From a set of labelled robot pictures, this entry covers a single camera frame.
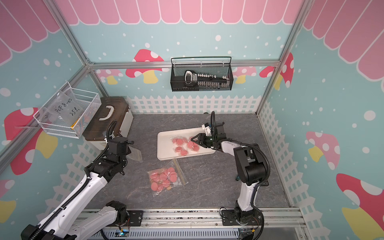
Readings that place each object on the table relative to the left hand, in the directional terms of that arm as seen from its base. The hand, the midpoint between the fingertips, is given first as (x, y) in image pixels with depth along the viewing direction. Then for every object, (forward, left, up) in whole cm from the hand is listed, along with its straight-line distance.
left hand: (119, 146), depth 77 cm
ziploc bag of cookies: (-11, -22, -17) cm, 30 cm away
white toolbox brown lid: (+28, +15, 0) cm, 32 cm away
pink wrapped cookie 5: (+12, -39, -18) cm, 45 cm away
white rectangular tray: (+16, -19, -20) cm, 32 cm away
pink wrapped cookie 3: (+9, -32, -20) cm, 38 cm away
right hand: (+12, -38, -10) cm, 41 cm away
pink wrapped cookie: (+15, -29, -17) cm, 37 cm away
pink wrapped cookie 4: (+13, -36, -18) cm, 42 cm away
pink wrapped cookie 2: (+11, -28, -20) cm, 36 cm away
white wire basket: (+22, +20, +11) cm, 32 cm away
